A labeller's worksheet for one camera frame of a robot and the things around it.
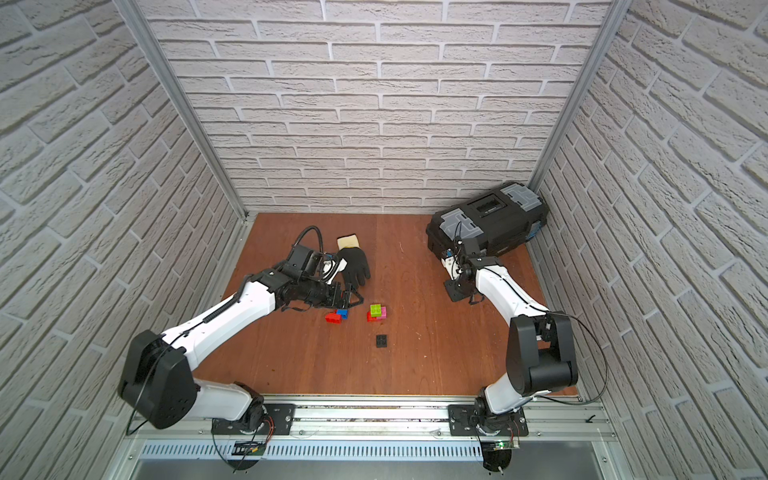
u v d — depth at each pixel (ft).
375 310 2.87
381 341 2.80
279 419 2.41
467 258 2.32
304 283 2.24
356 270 3.34
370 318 2.99
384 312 2.92
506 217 3.18
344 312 2.94
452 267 2.70
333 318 2.95
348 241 3.62
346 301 2.32
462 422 2.43
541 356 1.46
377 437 2.38
